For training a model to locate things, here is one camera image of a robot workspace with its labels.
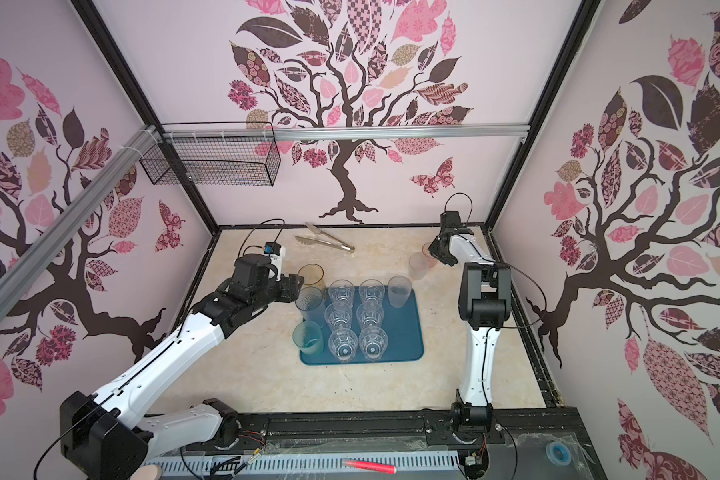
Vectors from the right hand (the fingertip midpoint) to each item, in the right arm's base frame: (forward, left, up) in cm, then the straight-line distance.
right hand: (440, 249), depth 106 cm
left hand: (-24, +47, +15) cm, 54 cm away
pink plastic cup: (-2, +6, +2) cm, 7 cm away
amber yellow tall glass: (-16, +43, +7) cm, 47 cm away
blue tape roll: (-61, -19, -6) cm, 64 cm away
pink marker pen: (-63, +26, -4) cm, 68 cm away
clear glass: (-25, +36, -1) cm, 44 cm away
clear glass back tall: (-16, +16, 0) cm, 23 cm away
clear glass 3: (-32, +25, -4) cm, 41 cm away
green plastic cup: (-31, +45, -3) cm, 55 cm away
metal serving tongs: (+11, +44, -4) cm, 46 cm away
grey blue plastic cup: (-21, +45, 0) cm, 49 cm away
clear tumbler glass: (-25, +26, -2) cm, 36 cm away
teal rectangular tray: (-31, +15, -5) cm, 35 cm away
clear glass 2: (-33, +34, -4) cm, 48 cm away
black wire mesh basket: (+18, +75, +30) cm, 82 cm away
